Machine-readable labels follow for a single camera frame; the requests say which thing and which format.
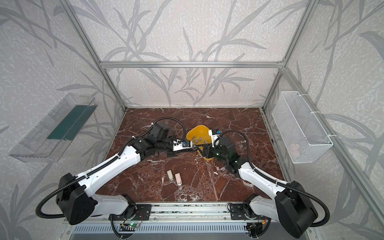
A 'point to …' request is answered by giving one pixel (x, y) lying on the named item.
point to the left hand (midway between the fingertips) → (187, 140)
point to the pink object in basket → (294, 151)
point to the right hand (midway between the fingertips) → (200, 142)
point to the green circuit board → (133, 225)
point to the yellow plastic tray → (200, 135)
